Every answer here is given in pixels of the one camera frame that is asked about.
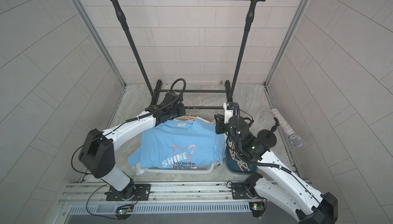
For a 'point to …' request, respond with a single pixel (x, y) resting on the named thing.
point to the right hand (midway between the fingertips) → (214, 116)
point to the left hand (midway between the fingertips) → (187, 107)
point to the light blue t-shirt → (184, 142)
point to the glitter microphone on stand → (267, 138)
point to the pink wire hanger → (192, 110)
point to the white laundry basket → (137, 170)
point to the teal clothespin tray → (234, 164)
